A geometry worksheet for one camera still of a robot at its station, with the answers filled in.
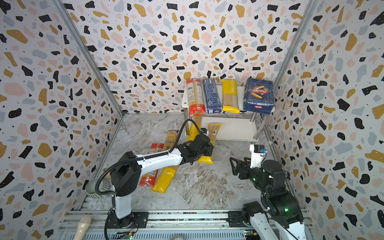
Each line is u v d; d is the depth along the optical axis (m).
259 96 0.75
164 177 0.87
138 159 0.50
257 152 0.54
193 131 0.97
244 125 1.11
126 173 0.48
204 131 0.78
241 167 0.56
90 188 0.81
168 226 0.73
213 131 0.90
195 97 0.78
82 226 0.69
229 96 0.80
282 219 0.41
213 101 0.75
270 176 0.44
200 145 0.66
